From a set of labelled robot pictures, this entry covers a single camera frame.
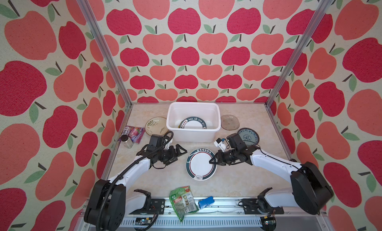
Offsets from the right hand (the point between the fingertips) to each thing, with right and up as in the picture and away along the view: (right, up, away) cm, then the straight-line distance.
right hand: (210, 165), depth 81 cm
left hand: (-15, +4, +1) cm, 16 cm away
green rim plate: (-10, +22, +24) cm, 34 cm away
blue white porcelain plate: (+30, +13, +21) cm, 38 cm away
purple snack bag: (-49, +15, +19) cm, 55 cm away
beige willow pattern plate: (-36, +20, +27) cm, 50 cm away
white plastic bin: (+3, +30, +22) cm, 37 cm away
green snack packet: (-15, -17, -6) cm, 24 cm away
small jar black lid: (-50, +11, +9) cm, 52 cm away
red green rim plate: (-7, -1, 0) cm, 7 cm away
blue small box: (-4, -17, -6) cm, 19 cm away
